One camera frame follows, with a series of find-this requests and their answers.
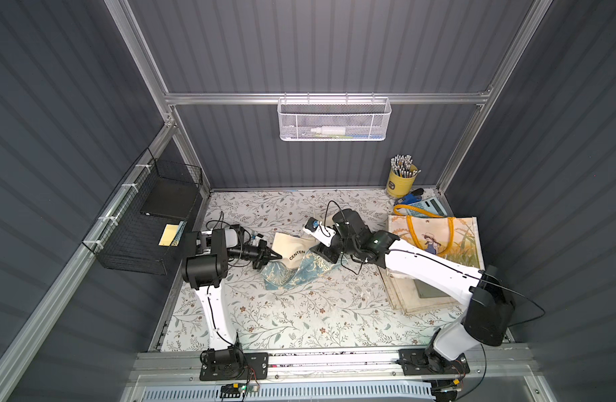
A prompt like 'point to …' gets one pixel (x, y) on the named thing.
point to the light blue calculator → (433, 204)
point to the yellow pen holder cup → (402, 177)
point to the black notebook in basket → (171, 197)
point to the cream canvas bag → (406, 297)
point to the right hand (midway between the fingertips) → (314, 243)
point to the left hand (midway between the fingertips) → (281, 259)
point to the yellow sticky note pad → (168, 234)
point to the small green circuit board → (232, 390)
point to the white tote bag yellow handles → (457, 238)
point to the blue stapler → (413, 197)
